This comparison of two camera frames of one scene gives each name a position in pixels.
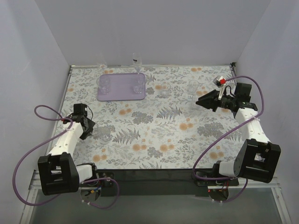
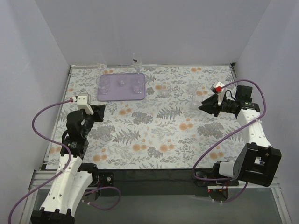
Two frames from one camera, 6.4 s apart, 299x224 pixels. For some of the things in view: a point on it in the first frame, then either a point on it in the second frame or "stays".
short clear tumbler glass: x=165 y=87 stays
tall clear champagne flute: x=137 y=61 stays
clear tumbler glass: x=138 y=86 stays
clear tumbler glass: x=103 y=131 to x=122 y=82
